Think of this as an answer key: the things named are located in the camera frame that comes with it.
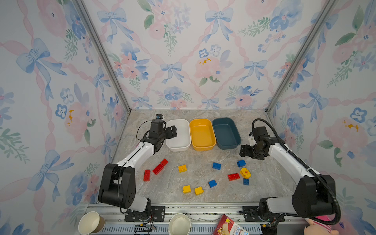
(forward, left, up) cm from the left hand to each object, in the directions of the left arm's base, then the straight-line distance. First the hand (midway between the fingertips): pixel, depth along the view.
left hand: (170, 127), depth 89 cm
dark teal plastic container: (+4, -38, -14) cm, 41 cm away
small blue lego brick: (-28, -44, -14) cm, 54 cm away
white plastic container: (+2, -7, -19) cm, 20 cm away
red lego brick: (-24, -38, -15) cm, 48 cm away
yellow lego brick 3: (-33, -17, -14) cm, 40 cm away
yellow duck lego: (-23, -45, -14) cm, 52 cm away
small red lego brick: (-24, +13, -15) cm, 31 cm away
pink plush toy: (-49, -70, -10) cm, 86 cm away
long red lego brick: (-19, +6, -14) cm, 25 cm away
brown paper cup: (-47, +35, -13) cm, 60 cm away
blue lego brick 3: (-28, -25, -16) cm, 41 cm away
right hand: (-13, -46, -7) cm, 48 cm away
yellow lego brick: (-20, -8, -16) cm, 26 cm away
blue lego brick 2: (-16, -44, -14) cm, 49 cm away
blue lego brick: (-18, -29, -15) cm, 37 cm away
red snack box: (-49, -30, -12) cm, 58 cm away
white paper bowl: (-48, -8, -16) cm, 51 cm away
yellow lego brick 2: (-32, -11, -14) cm, 37 cm away
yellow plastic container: (+5, -21, -15) cm, 26 cm away
